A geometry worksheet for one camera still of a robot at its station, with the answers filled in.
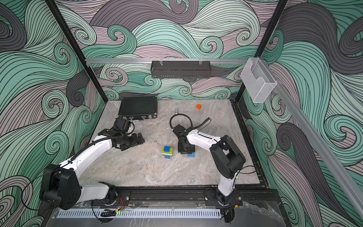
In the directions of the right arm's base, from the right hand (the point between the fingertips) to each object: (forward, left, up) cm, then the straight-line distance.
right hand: (183, 153), depth 89 cm
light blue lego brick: (-1, -6, -2) cm, 6 cm away
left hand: (+4, +27, +10) cm, 29 cm away
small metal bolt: (+35, +4, +2) cm, 36 cm away
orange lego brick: (+41, -14, 0) cm, 44 cm away
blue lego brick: (-2, +9, +10) cm, 14 cm away
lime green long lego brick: (-2, +10, +5) cm, 11 cm away
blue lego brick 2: (-2, +10, 0) cm, 10 cm away
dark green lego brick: (-2, +11, +2) cm, 11 cm away
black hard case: (+37, +35, +3) cm, 51 cm away
